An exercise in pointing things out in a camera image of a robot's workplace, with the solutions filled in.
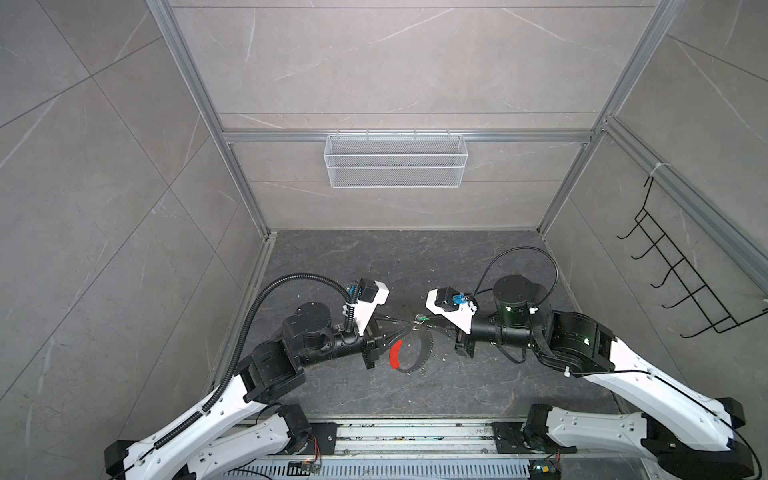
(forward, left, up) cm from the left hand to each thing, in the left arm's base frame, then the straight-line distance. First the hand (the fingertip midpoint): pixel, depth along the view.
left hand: (408, 320), depth 55 cm
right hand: (+2, -4, -2) cm, 4 cm away
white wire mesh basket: (+64, -1, -7) cm, 64 cm away
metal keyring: (-2, -4, -8) cm, 9 cm away
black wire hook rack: (0, -63, -3) cm, 63 cm away
